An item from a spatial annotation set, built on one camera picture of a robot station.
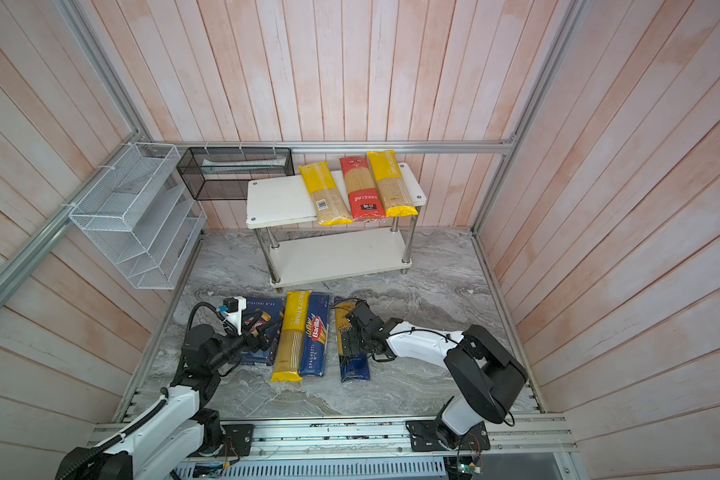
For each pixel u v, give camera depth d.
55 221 0.64
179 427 0.55
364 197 0.77
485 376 0.45
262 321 0.87
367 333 0.68
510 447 0.73
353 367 0.83
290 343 0.87
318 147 0.95
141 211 0.73
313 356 0.84
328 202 0.76
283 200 0.82
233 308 0.71
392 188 0.80
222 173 1.04
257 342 0.72
